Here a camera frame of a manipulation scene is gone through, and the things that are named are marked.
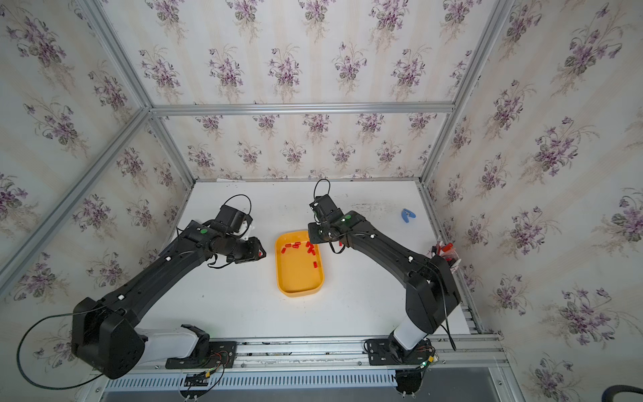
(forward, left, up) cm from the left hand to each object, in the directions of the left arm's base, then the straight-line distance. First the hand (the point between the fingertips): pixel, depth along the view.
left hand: (265, 255), depth 79 cm
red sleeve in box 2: (+12, -9, -14) cm, 20 cm away
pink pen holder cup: (+3, -62, -2) cm, 62 cm away
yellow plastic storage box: (+3, -10, -13) cm, 17 cm away
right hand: (+8, -17, +1) cm, 19 cm away
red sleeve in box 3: (+12, -6, -13) cm, 19 cm away
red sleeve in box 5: (+9, -15, -13) cm, 22 cm away
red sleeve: (-7, -23, +19) cm, 30 cm away
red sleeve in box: (+9, -4, -13) cm, 17 cm away
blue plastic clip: (+27, -55, -12) cm, 63 cm away
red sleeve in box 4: (+12, -14, -14) cm, 23 cm away
